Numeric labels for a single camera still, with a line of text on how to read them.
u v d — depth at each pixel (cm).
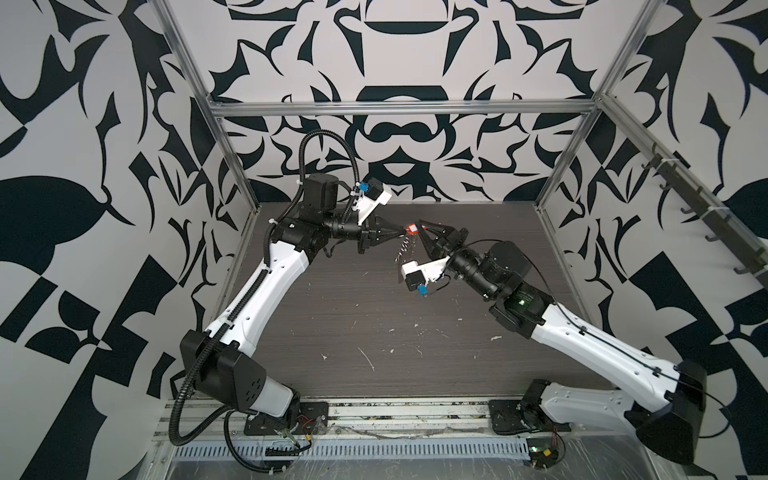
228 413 68
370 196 57
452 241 55
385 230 62
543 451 71
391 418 76
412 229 61
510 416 74
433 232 62
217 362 39
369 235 58
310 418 73
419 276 55
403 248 61
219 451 70
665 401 40
